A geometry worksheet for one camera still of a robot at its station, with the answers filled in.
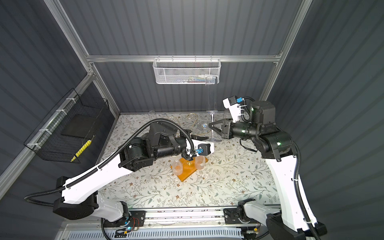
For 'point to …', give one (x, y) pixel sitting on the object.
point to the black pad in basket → (79, 125)
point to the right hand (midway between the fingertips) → (211, 127)
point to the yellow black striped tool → (81, 150)
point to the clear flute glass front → (177, 167)
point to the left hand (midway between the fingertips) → (207, 134)
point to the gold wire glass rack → (192, 118)
